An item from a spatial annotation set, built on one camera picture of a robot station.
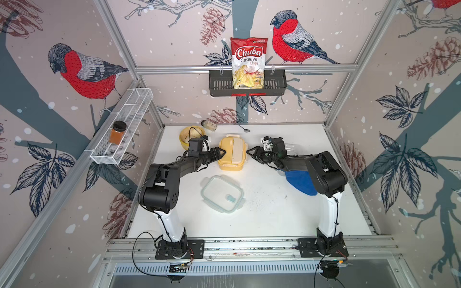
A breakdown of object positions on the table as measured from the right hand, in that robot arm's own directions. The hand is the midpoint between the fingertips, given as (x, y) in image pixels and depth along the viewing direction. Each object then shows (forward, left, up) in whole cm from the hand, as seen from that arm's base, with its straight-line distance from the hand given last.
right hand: (247, 153), depth 99 cm
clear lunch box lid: (-21, +12, -7) cm, 25 cm away
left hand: (-1, +13, +4) cm, 13 cm away
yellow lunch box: (-3, +6, +1) cm, 7 cm away
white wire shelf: (+6, +58, +25) cm, 64 cm away
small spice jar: (+25, +26, -2) cm, 36 cm away
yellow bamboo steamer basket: (+16, +36, 0) cm, 39 cm away
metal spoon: (+23, +2, -5) cm, 24 cm away
